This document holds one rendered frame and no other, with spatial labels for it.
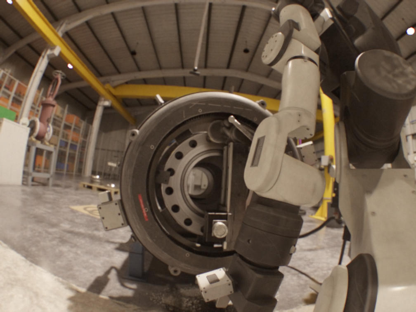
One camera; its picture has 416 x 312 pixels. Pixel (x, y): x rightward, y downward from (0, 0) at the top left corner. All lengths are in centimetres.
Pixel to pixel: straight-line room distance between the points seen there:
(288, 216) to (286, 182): 4
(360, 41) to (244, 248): 50
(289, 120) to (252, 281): 22
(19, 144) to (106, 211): 365
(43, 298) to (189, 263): 69
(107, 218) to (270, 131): 63
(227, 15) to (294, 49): 965
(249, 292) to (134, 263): 91
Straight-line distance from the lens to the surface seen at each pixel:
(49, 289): 105
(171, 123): 66
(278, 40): 39
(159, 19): 1015
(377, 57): 35
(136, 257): 109
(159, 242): 67
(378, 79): 31
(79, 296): 100
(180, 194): 76
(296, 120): 27
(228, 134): 70
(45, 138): 487
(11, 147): 413
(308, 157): 88
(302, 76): 33
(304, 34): 42
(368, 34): 52
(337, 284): 22
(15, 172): 425
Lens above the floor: 60
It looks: 8 degrees up
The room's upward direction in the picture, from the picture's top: 6 degrees clockwise
